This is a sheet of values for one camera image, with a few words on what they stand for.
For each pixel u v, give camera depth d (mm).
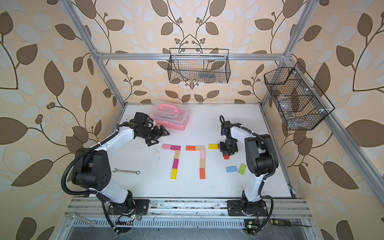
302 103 724
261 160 496
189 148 956
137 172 865
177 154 927
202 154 935
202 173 850
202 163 889
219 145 961
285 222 691
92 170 456
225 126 721
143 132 754
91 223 706
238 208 733
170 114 1042
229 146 821
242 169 868
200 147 961
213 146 964
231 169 864
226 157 914
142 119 737
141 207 752
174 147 964
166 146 963
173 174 852
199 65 963
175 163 889
